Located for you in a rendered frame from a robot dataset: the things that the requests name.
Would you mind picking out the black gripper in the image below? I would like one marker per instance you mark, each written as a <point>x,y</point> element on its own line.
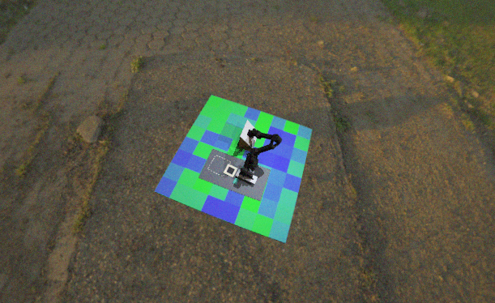
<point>245,168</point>

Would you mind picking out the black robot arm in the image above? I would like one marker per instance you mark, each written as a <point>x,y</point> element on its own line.
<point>252,157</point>

